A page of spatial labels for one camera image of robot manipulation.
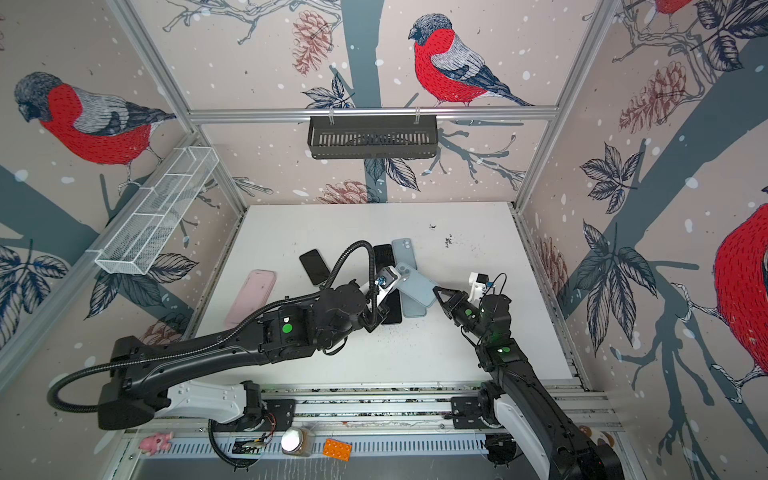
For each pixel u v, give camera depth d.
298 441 0.62
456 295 0.74
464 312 0.70
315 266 1.04
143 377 0.40
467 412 0.73
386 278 0.53
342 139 1.07
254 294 0.97
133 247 0.71
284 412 0.73
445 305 0.73
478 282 0.76
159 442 0.68
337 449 0.68
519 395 0.52
